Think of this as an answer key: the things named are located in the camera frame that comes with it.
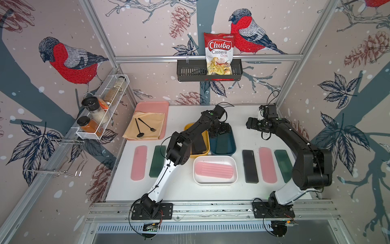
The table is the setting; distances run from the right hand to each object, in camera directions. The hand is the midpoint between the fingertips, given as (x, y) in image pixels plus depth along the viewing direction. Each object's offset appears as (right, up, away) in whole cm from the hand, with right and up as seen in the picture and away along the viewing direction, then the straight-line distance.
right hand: (252, 123), depth 93 cm
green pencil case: (-19, -14, +4) cm, 23 cm away
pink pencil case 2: (+8, -25, -3) cm, 27 cm away
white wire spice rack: (-85, +23, -8) cm, 88 cm away
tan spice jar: (-79, +15, -15) cm, 82 cm away
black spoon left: (-74, -8, +11) cm, 76 cm away
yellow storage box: (-29, -10, +4) cm, 31 cm away
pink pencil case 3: (-70, -25, -3) cm, 74 cm away
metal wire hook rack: (-85, -12, -37) cm, 93 cm away
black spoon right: (-68, -5, +14) cm, 69 cm away
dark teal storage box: (-12, -14, +2) cm, 19 cm away
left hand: (-14, -6, +2) cm, 16 cm away
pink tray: (-66, +12, +28) cm, 72 cm away
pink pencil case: (-25, -26, -9) cm, 37 cm away
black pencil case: (-34, -14, 0) cm, 36 cm away
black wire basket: (-35, +37, +14) cm, 53 cm away
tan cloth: (-67, +1, +19) cm, 70 cm away
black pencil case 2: (-3, -27, -7) cm, 28 cm away
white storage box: (-32, -31, -10) cm, 46 cm away
